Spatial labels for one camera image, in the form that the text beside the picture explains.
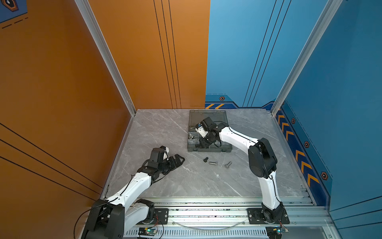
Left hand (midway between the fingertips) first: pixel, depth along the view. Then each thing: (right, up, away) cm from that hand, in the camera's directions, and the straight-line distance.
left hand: (180, 161), depth 85 cm
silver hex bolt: (+20, -3, +6) cm, 21 cm away
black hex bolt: (+15, -1, +8) cm, 17 cm away
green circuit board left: (-15, -30, -15) cm, 37 cm away
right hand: (+13, +10, +10) cm, 19 cm away
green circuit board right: (+46, -30, -15) cm, 57 cm away
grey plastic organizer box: (+10, +28, +31) cm, 43 cm away
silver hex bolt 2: (+28, -4, +4) cm, 29 cm away
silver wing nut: (+7, +12, +17) cm, 22 cm away
